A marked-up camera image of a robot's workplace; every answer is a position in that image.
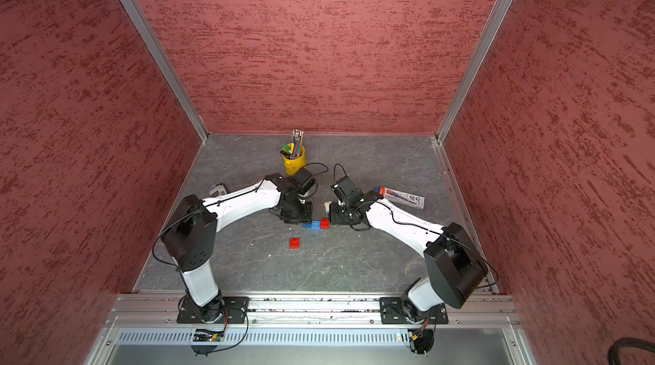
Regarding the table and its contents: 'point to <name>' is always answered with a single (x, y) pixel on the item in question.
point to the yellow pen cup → (294, 165)
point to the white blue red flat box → (401, 197)
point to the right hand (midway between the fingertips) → (335, 221)
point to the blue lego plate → (315, 224)
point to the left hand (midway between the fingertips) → (304, 225)
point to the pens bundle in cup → (292, 150)
